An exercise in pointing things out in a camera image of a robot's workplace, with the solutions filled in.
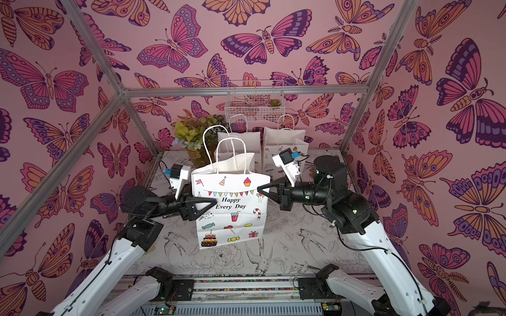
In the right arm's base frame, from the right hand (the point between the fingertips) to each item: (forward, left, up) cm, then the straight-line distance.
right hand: (261, 187), depth 54 cm
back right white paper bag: (+39, -15, -17) cm, 45 cm away
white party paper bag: (-4, +6, -7) cm, 11 cm away
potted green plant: (+43, +32, -20) cm, 57 cm away
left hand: (-2, +13, -4) cm, 13 cm away
